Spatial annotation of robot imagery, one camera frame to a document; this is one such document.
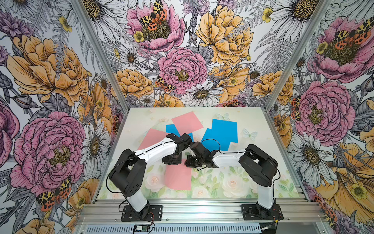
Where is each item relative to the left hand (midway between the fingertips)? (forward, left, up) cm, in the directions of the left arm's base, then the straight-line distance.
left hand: (168, 165), depth 84 cm
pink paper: (+38, -11, -9) cm, 40 cm away
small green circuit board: (-28, +11, -6) cm, 31 cm away
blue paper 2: (+29, -38, -7) cm, 49 cm away
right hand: (+1, -10, -6) cm, 12 cm away
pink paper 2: (-5, -6, -6) cm, 10 cm away
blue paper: (+33, +1, -9) cm, 34 cm away
